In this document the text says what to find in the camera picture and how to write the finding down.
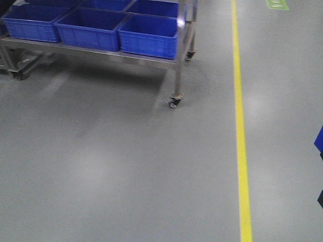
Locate blue slant-cornered plastic box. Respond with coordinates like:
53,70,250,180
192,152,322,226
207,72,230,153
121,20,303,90
313,124,323,155

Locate steel rack on castors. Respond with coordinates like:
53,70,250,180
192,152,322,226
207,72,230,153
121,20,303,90
0,0,199,109

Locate row of blue bins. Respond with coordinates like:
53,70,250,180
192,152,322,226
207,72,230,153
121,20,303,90
1,0,180,60

